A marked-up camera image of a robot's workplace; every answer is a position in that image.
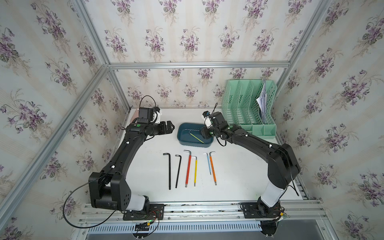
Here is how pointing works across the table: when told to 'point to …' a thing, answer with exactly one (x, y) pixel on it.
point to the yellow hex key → (196, 167)
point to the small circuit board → (144, 226)
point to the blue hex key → (207, 155)
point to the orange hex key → (212, 167)
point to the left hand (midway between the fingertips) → (168, 127)
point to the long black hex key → (169, 172)
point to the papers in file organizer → (262, 102)
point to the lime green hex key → (190, 134)
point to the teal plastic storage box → (189, 135)
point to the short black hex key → (178, 170)
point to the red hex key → (189, 165)
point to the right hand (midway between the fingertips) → (204, 130)
